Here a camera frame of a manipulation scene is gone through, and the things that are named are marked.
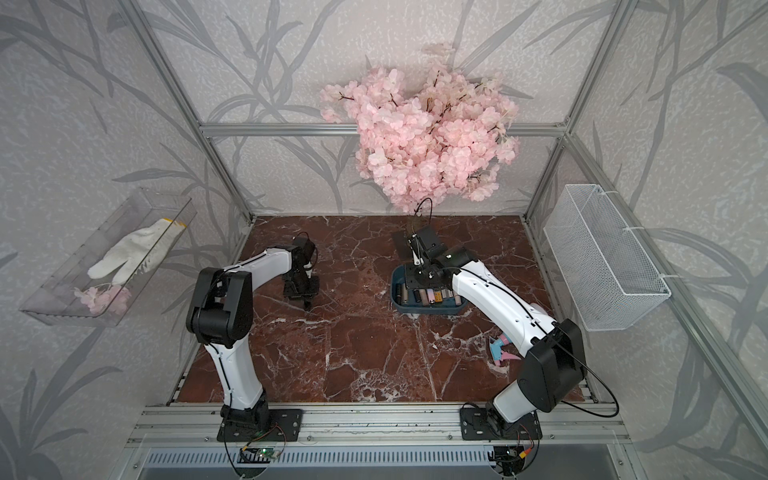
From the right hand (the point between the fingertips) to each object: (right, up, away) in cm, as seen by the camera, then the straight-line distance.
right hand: (410, 276), depth 82 cm
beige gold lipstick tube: (-2, -7, +14) cm, 16 cm away
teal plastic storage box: (-3, -2, +14) cm, 15 cm away
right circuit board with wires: (+24, -42, -11) cm, 50 cm away
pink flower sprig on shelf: (-63, -2, -22) cm, 66 cm away
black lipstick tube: (-3, -8, +14) cm, 17 cm away
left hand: (-32, -9, +15) cm, 37 cm away
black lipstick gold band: (+3, -8, +14) cm, 17 cm away
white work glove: (-63, +7, -14) cm, 65 cm away
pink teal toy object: (+25, -23, +2) cm, 34 cm away
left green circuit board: (-34, -41, -12) cm, 54 cm away
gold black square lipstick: (+10, -8, +14) cm, 19 cm away
